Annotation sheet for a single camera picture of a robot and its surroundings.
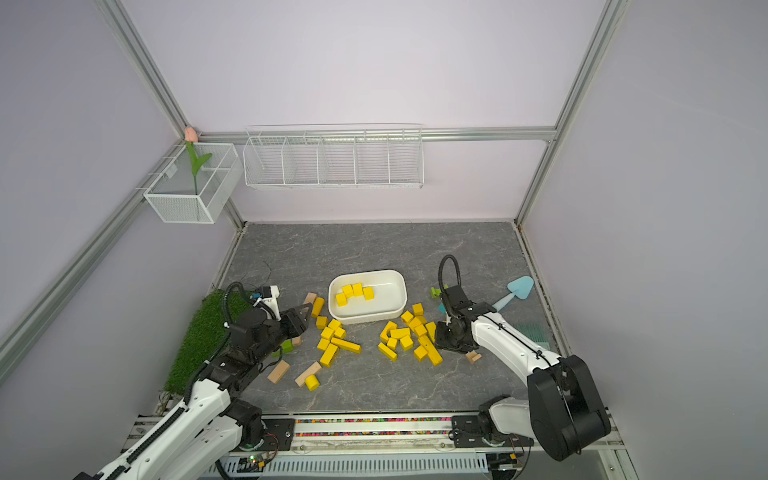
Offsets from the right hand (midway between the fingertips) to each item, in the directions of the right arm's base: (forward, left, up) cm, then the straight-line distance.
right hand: (443, 340), depth 87 cm
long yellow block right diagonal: (-2, +5, -1) cm, 5 cm away
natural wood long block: (-8, +38, -2) cm, 39 cm away
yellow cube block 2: (+18, +30, -1) cm, 35 cm away
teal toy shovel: (+19, -29, -3) cm, 35 cm away
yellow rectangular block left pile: (-4, +33, -1) cm, 34 cm away
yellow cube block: (+18, +26, -1) cm, 32 cm away
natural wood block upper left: (+15, +42, -1) cm, 44 cm away
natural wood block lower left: (-8, +47, -1) cm, 48 cm away
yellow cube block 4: (+17, +23, -2) cm, 29 cm away
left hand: (+4, +38, +12) cm, 40 cm away
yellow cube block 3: (+14, +32, -1) cm, 35 cm away
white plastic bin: (+16, +16, -2) cm, 23 cm away
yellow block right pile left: (-3, +16, -1) cm, 16 cm away
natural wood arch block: (-5, -8, -1) cm, 9 cm away
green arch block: (+17, +1, -1) cm, 17 cm away
